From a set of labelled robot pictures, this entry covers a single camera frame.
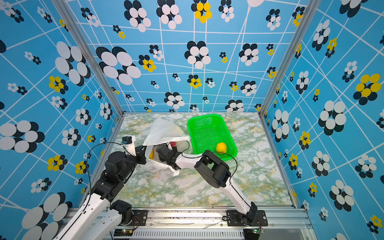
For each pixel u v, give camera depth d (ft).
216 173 1.85
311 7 2.23
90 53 2.83
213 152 1.91
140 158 2.13
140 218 2.38
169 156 2.49
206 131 3.53
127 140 2.01
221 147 3.06
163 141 2.61
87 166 2.91
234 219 2.40
